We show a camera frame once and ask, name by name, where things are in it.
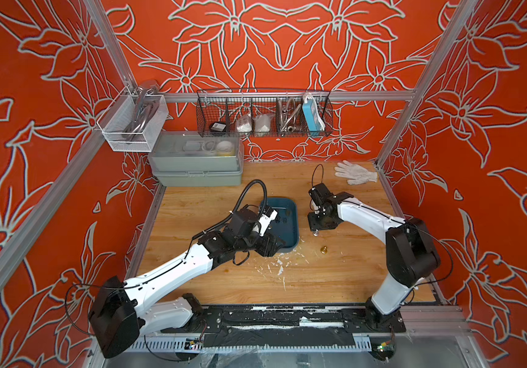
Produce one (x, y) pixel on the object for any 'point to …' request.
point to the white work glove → (355, 172)
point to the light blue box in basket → (312, 124)
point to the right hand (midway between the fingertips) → (311, 225)
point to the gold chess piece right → (323, 251)
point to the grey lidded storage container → (201, 158)
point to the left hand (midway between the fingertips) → (279, 238)
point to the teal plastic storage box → (286, 224)
